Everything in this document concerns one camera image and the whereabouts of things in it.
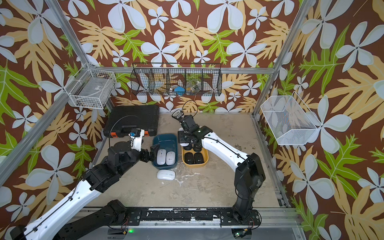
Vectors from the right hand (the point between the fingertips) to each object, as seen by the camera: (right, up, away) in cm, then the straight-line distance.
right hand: (181, 136), depth 85 cm
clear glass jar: (+7, +32, +12) cm, 35 cm away
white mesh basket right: (+60, +8, -6) cm, 61 cm away
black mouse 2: (+10, -8, +12) cm, 18 cm away
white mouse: (-7, -14, +7) cm, 18 cm away
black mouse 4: (+11, -14, +7) cm, 19 cm away
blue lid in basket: (-1, +29, +9) cm, 30 cm away
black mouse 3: (+4, -14, +7) cm, 16 cm away
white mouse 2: (-9, -23, +2) cm, 25 cm away
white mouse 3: (+1, -5, -3) cm, 6 cm away
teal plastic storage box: (-10, -6, +18) cm, 21 cm away
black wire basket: (+11, +37, +12) cm, 40 cm away
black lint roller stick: (-4, +15, +33) cm, 37 cm away
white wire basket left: (-53, +28, +1) cm, 60 cm away
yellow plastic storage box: (+15, -12, +11) cm, 22 cm away
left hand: (-13, -2, -15) cm, 20 cm away
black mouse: (+4, -9, +13) cm, 16 cm away
